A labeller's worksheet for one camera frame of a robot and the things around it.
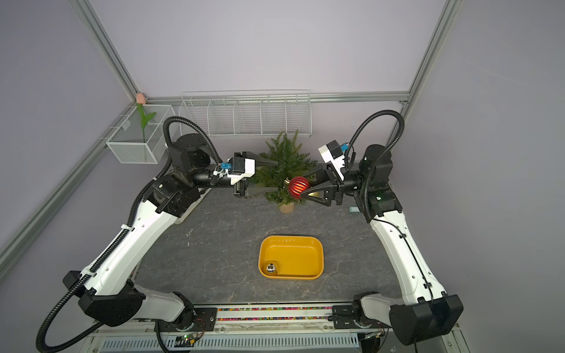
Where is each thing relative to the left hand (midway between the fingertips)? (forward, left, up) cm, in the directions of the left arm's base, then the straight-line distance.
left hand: (276, 174), depth 53 cm
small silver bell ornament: (-8, +5, -43) cm, 44 cm away
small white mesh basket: (+39, +55, -17) cm, 70 cm away
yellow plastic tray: (-4, -5, -47) cm, 47 cm away
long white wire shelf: (+56, +13, -18) cm, 60 cm away
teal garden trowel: (+15, -33, -45) cm, 58 cm away
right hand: (-2, -5, -4) cm, 7 cm away
